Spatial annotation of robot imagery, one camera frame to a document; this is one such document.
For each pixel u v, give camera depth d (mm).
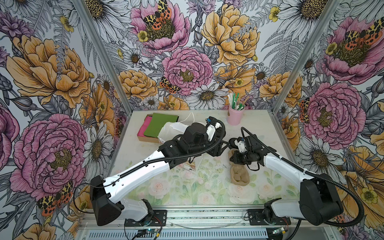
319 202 418
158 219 732
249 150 766
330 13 732
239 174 866
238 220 745
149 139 1020
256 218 739
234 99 1052
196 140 518
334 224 431
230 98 1052
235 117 1142
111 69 960
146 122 1116
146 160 449
